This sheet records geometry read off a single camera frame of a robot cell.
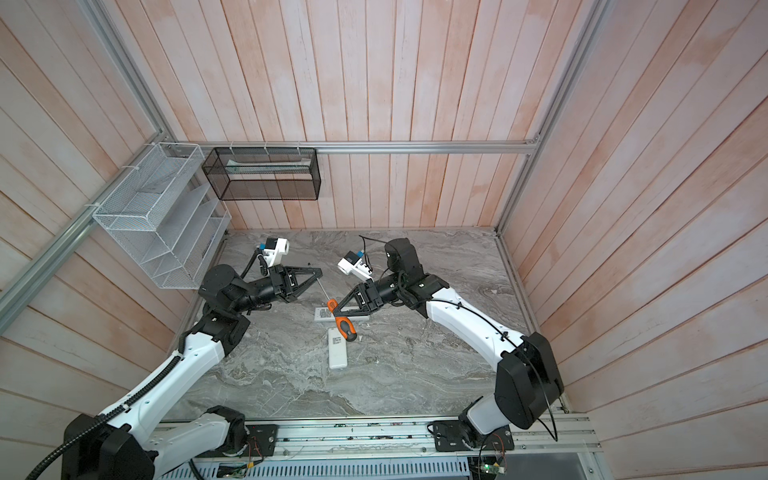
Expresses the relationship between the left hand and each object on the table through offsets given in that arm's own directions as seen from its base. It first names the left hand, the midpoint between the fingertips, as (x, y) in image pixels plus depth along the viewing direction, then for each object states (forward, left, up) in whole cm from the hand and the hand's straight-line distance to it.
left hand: (321, 281), depth 64 cm
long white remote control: (+10, +5, -33) cm, 35 cm away
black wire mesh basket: (+54, +29, -10) cm, 62 cm away
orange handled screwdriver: (-9, -6, -4) cm, 12 cm away
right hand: (-7, -4, -5) cm, 9 cm away
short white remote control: (-2, 0, -33) cm, 33 cm away
